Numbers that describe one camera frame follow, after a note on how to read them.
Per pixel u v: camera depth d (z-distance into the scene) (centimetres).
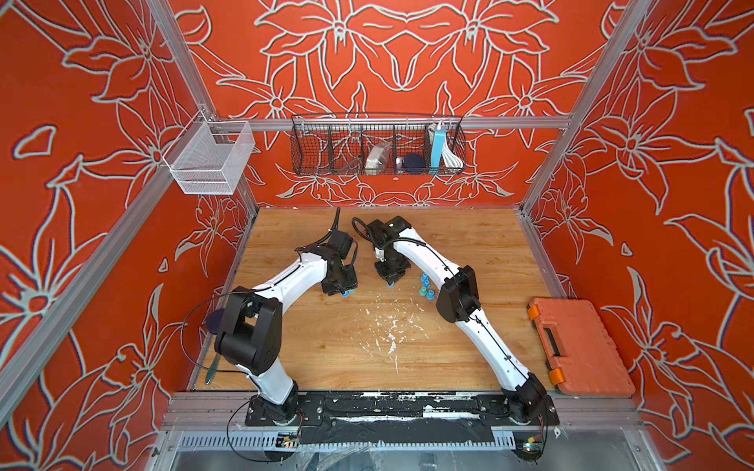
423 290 93
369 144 101
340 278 76
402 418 73
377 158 92
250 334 46
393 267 86
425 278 70
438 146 86
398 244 73
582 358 76
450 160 91
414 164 95
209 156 93
